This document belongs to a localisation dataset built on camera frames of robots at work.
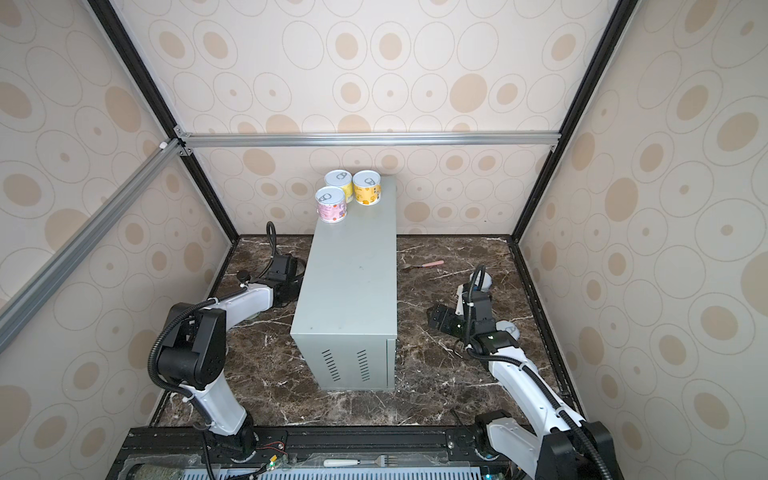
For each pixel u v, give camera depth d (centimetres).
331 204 73
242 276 96
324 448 75
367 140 106
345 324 58
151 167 80
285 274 76
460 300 76
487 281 101
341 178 79
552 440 41
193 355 48
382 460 71
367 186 77
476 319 63
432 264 110
